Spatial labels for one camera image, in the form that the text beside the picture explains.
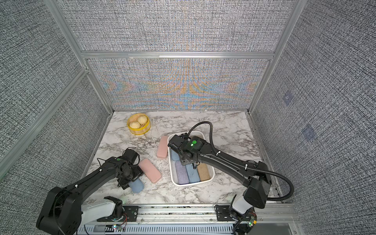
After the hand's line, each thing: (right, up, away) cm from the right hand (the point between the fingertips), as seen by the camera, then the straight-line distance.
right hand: (189, 154), depth 76 cm
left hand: (-28, -15, +8) cm, 33 cm away
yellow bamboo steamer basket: (-32, +13, +27) cm, 44 cm away
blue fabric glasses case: (+2, -13, +8) cm, 15 cm away
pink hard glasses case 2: (-22, -13, +9) cm, 27 cm away
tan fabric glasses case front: (+8, -12, +8) cm, 16 cm away
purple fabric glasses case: (-4, -12, +8) cm, 15 cm away
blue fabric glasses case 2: (-29, -19, +5) cm, 35 cm away
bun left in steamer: (-38, +15, +27) cm, 49 cm away
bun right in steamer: (-34, +19, +31) cm, 49 cm away
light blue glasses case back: (-9, -5, +15) cm, 18 cm away
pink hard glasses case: (-17, -1, +18) cm, 25 cm away
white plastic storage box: (+8, +9, +21) cm, 24 cm away
